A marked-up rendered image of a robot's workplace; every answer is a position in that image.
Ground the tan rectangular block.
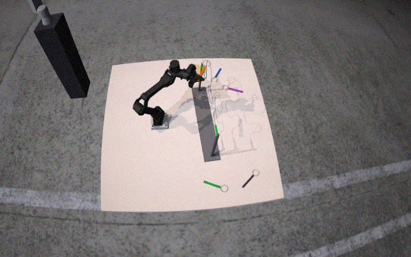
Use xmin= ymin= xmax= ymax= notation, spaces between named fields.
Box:
xmin=194 ymin=64 xmax=201 ymax=75

